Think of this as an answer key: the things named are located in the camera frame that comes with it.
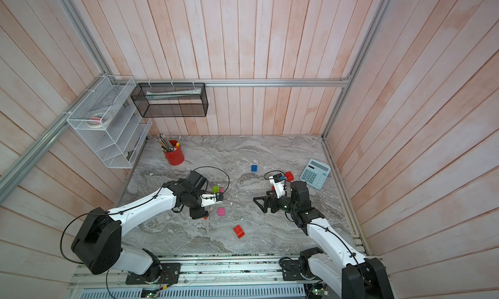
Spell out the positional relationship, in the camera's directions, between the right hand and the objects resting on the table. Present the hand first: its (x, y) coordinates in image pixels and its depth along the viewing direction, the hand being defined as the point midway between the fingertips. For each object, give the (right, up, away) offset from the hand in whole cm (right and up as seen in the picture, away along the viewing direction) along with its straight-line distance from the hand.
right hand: (262, 195), depth 82 cm
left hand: (-26, -6, +4) cm, 28 cm away
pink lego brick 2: (-18, -9, +6) cm, 21 cm away
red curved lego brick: (+16, +6, +18) cm, 25 cm away
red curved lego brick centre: (-26, -12, +6) cm, 29 cm away
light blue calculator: (+30, +7, +18) cm, 36 cm away
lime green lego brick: (-21, +1, +9) cm, 23 cm away
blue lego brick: (-2, +10, +22) cm, 24 cm away
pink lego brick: (-19, 0, +10) cm, 22 cm away
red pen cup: (-45, +16, +22) cm, 53 cm away
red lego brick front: (-10, -16, +1) cm, 19 cm away
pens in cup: (-48, +22, +17) cm, 56 cm away
